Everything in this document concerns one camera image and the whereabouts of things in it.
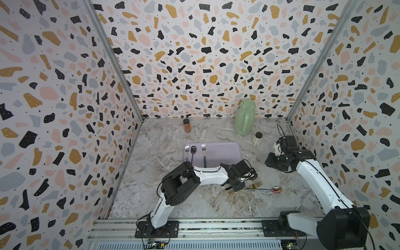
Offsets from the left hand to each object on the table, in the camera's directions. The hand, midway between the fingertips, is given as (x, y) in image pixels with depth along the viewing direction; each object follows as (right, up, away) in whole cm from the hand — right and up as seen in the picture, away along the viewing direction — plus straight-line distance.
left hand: (243, 182), depth 88 cm
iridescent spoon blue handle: (+18, -3, -3) cm, 18 cm away
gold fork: (+7, -2, 0) cm, 7 cm away
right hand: (+12, +13, -5) cm, 19 cm away
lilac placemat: (-20, +14, +13) cm, 28 cm away
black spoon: (-30, +16, +15) cm, 37 cm away
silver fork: (-34, +18, +15) cm, 41 cm away
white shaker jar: (+12, +23, +14) cm, 29 cm away
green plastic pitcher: (+3, +36, +9) cm, 37 cm away
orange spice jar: (-35, +33, +21) cm, 53 cm away
